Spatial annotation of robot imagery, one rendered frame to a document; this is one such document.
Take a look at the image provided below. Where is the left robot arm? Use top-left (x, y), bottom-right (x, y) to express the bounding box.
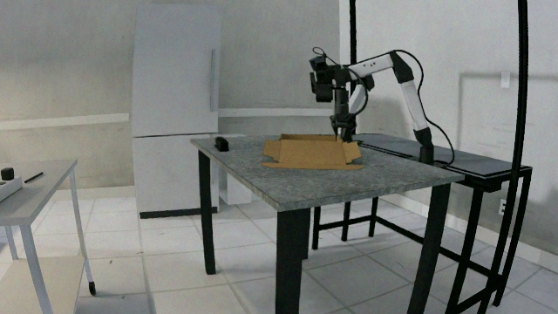
top-left (316, 51), bottom-right (447, 168)

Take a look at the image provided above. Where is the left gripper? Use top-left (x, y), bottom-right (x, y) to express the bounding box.
top-left (330, 102), bottom-right (354, 141)

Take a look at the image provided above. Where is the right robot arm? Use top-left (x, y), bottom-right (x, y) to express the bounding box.
top-left (309, 53), bottom-right (375, 143)

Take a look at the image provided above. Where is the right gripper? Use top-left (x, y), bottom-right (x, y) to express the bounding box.
top-left (310, 69), bottom-right (338, 94)

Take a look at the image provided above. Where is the black crossbar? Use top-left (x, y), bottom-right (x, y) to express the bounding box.
top-left (443, 168), bottom-right (502, 194)

